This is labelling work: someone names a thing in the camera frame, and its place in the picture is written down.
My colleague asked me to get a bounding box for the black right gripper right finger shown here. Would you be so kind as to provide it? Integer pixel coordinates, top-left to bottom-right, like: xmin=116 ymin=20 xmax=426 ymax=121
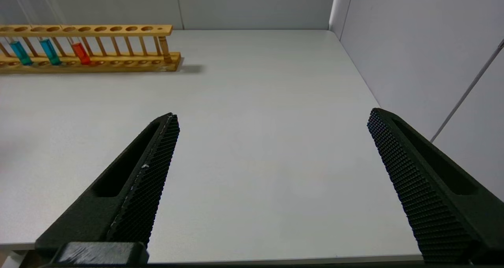
xmin=367 ymin=108 xmax=504 ymax=264

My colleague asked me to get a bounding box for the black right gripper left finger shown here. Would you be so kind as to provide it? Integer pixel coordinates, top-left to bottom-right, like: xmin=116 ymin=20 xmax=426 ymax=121
xmin=35 ymin=113 xmax=181 ymax=257

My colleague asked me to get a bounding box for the test tube with teal liquid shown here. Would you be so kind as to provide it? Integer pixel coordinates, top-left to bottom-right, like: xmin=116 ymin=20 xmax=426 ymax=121
xmin=0 ymin=8 xmax=33 ymax=67

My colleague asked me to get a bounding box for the wooden test tube rack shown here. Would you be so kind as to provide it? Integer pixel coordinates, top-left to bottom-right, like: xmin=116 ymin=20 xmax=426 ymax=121
xmin=0 ymin=24 xmax=182 ymax=74

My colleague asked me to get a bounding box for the test tube with red liquid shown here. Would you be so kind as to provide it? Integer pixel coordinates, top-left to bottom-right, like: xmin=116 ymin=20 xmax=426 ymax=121
xmin=35 ymin=0 xmax=92 ymax=65

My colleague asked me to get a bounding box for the test tube with blue liquid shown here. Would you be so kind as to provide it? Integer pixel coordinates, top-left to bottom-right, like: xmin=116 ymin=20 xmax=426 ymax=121
xmin=10 ymin=0 xmax=63 ymax=66

